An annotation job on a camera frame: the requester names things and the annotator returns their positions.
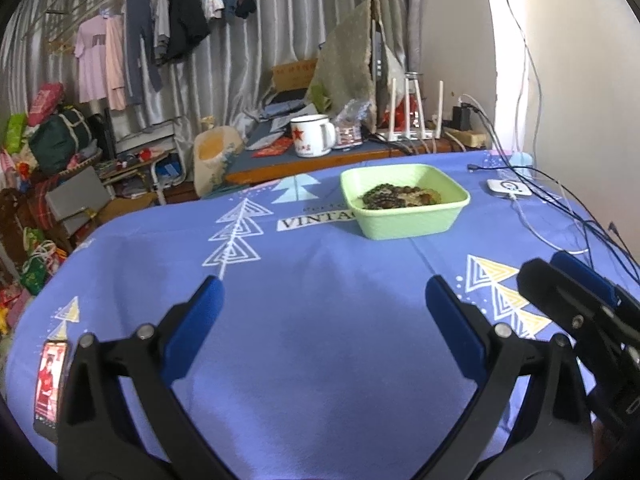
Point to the pink t-shirt hanging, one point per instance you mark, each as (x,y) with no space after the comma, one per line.
(99,51)

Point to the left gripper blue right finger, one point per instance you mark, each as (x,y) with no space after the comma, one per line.
(528,417)

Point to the blue patterned tablecloth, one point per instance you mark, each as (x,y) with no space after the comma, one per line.
(325,362)

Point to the black monitor with cover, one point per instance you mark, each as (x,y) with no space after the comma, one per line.
(356,64)

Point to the wooden desk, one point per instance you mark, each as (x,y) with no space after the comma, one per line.
(246,170)

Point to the smartphone with red screen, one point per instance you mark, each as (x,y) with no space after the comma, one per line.
(49,380)

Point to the cardboard box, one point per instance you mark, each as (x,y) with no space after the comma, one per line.
(293,76)

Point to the red packet on desk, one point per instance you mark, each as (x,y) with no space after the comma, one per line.
(279,147)

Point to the silver grey curtain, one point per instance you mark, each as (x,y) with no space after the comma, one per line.
(227,76)

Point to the green plastic basket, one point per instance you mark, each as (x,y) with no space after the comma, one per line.
(402,201)

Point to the black shirt hanging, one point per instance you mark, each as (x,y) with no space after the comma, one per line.
(187,28)

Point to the dark green duffel bag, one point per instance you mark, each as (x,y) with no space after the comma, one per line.
(58,139)

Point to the green plastic bag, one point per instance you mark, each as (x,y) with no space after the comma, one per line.
(15,128)

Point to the small white device box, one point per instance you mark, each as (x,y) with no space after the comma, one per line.
(508,188)

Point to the grey laptop box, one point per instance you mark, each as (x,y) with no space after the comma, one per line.
(72,202)

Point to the white wifi router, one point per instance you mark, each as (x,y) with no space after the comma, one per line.
(404,116)

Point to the beige chair back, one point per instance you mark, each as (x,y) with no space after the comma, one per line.
(214,151)

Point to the pink red bag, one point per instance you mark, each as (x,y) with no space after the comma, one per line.
(45,102)

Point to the black power adapter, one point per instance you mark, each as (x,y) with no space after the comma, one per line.
(461,117)

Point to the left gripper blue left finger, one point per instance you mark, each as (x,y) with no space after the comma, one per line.
(97,437)

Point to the white enamel mug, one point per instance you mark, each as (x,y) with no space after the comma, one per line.
(313,135)

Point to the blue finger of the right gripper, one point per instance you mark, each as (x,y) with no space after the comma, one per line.
(611,294)
(606,341)

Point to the dark blue trousers hanging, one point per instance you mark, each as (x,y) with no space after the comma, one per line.
(139,47)

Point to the beige power strip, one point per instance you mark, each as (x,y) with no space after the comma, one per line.
(472,140)

